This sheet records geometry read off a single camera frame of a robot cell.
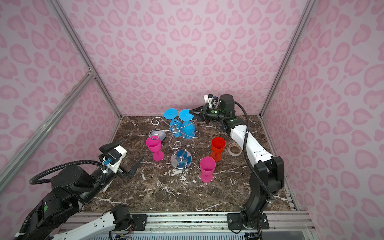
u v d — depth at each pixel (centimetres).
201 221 75
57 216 38
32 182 31
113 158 40
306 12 71
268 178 45
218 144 86
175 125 70
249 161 44
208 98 73
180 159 93
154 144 84
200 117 68
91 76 90
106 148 48
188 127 74
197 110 72
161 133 106
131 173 50
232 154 98
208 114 68
